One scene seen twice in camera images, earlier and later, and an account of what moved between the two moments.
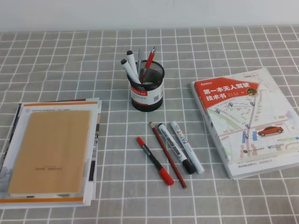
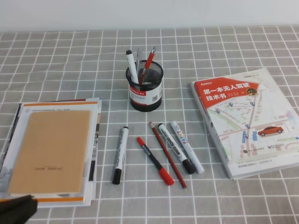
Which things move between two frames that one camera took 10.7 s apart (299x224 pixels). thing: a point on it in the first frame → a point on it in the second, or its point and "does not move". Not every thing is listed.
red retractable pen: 148,63 does not move
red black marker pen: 163,173 does not move
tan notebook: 52,155 does not move
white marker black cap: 130,71 → 121,157
